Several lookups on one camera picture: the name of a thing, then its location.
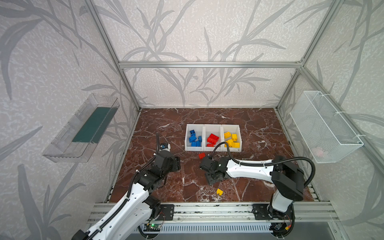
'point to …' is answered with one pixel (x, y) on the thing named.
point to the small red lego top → (201, 155)
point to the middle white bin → (216, 129)
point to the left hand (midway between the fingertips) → (177, 154)
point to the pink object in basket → (317, 151)
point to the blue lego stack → (198, 143)
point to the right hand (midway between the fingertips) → (211, 173)
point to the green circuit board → (152, 227)
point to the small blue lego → (200, 138)
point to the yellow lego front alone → (220, 192)
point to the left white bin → (199, 130)
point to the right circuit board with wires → (281, 230)
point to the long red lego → (211, 140)
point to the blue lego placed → (193, 143)
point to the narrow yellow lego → (236, 145)
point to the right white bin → (233, 129)
